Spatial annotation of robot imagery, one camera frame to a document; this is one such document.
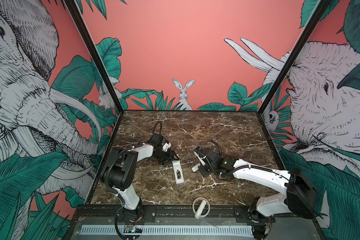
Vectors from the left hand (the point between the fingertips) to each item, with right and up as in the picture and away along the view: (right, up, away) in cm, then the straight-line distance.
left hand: (176, 158), depth 90 cm
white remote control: (+1, -8, -3) cm, 8 cm away
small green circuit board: (-20, -29, -21) cm, 41 cm away
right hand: (+13, -2, -9) cm, 16 cm away
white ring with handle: (+14, -21, -16) cm, 30 cm away
